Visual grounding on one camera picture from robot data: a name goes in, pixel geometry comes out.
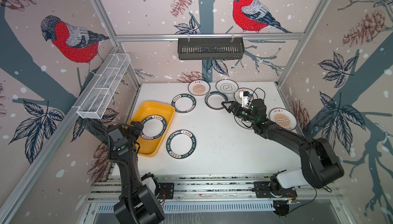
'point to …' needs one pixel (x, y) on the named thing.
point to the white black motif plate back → (227, 86)
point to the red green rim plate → (214, 99)
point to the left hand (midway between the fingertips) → (134, 126)
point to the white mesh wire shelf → (104, 85)
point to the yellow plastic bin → (141, 110)
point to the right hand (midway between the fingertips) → (224, 107)
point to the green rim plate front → (181, 143)
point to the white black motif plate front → (243, 122)
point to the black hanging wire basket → (210, 48)
